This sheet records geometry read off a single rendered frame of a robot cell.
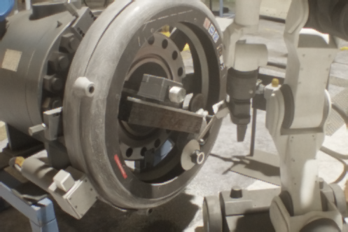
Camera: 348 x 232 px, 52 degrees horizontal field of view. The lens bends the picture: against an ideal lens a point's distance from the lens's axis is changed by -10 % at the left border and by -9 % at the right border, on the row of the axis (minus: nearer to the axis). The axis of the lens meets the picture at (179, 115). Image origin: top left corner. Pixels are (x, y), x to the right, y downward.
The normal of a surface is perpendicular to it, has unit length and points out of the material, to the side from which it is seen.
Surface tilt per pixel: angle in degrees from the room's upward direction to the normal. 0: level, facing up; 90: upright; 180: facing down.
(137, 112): 90
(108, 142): 90
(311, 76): 100
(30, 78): 72
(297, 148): 60
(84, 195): 90
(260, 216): 0
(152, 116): 90
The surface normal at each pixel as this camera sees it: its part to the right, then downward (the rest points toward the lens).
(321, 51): 0.09, 0.52
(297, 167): 0.07, -0.15
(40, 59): -0.51, -0.25
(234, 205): 0.06, -0.40
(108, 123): 0.80, 0.22
